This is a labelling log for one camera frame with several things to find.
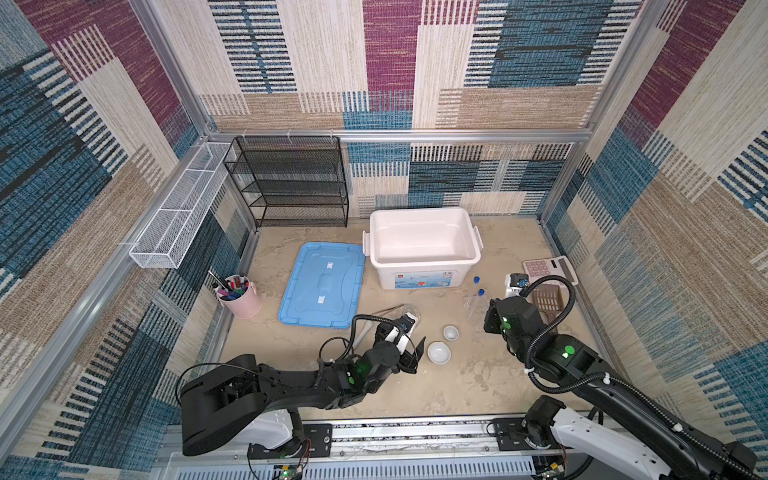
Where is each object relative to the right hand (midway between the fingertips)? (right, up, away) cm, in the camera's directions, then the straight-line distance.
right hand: (494, 307), depth 76 cm
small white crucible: (-8, -10, +12) cm, 18 cm away
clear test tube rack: (-2, -2, +12) cm, 12 cm away
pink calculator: (+31, +9, +27) cm, 42 cm away
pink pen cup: (-70, +1, +11) cm, 70 cm away
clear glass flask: (-21, -3, +15) cm, 26 cm away
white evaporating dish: (-12, -15, +9) cm, 21 cm away
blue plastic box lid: (-48, +3, +25) cm, 54 cm away
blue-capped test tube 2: (-2, +3, +5) cm, 6 cm away
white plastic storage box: (-15, +15, +39) cm, 44 cm away
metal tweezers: (-29, -6, +19) cm, 36 cm away
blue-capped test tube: (-2, +6, +9) cm, 11 cm away
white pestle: (-34, -5, -9) cm, 35 cm away
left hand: (-20, -6, +3) cm, 21 cm away
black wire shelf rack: (-62, +39, +34) cm, 81 cm away
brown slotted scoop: (+26, -1, +22) cm, 34 cm away
